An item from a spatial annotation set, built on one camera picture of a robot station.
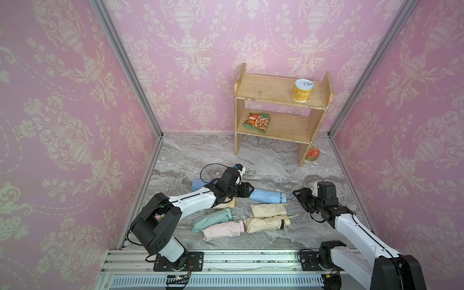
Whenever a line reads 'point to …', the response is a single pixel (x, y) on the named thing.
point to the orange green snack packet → (258, 121)
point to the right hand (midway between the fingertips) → (295, 193)
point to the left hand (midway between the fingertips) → (251, 190)
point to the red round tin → (312, 154)
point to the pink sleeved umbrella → (229, 229)
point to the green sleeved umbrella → (223, 215)
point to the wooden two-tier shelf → (300, 130)
